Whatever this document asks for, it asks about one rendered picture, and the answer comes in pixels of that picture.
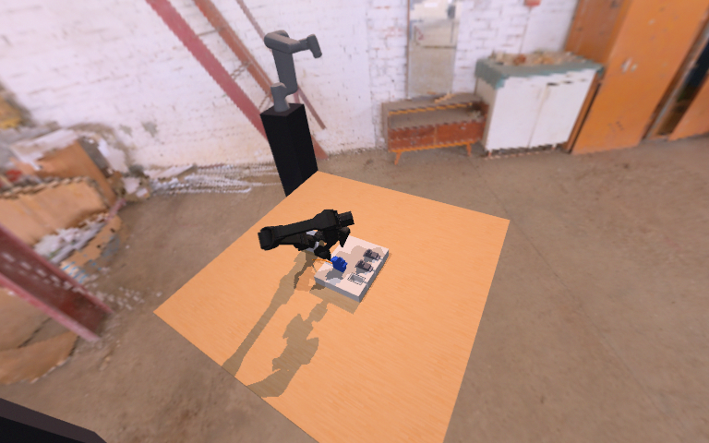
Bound blue micro servo with orange cable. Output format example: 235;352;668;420
312;256;348;272

